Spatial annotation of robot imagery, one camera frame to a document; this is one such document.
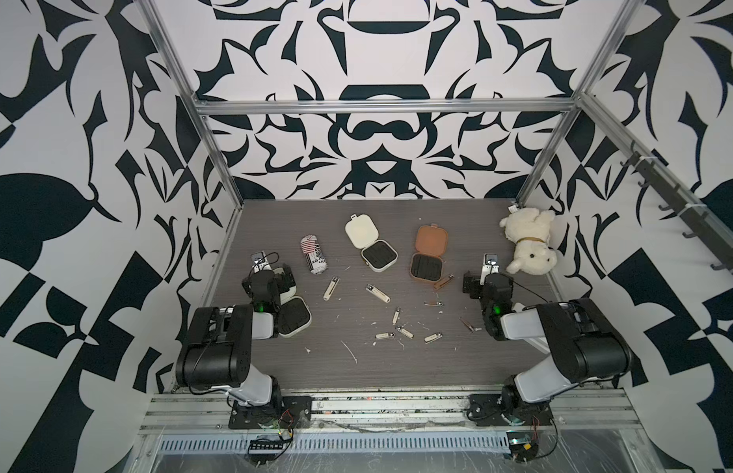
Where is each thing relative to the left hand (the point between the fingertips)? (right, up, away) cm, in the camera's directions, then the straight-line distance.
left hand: (265, 265), depth 93 cm
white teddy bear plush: (+87, +11, +8) cm, 88 cm away
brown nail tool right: (+62, -17, -4) cm, 64 cm away
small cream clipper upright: (+41, -15, -4) cm, 43 cm away
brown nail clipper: (+56, -6, +4) cm, 57 cm away
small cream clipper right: (+51, -20, -7) cm, 55 cm away
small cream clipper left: (+37, -20, -6) cm, 42 cm away
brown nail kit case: (+52, 0, +9) cm, 53 cm away
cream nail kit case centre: (+30, +10, +12) cm, 34 cm away
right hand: (+69, -1, +2) cm, 69 cm away
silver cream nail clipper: (+35, -9, +1) cm, 36 cm away
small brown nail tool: (+54, -12, -1) cm, 55 cm away
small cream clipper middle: (+43, -19, -6) cm, 47 cm away
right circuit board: (+69, -40, -22) cm, 83 cm away
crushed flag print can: (+15, +2, +6) cm, 16 cm away
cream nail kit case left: (+10, -14, -4) cm, 18 cm away
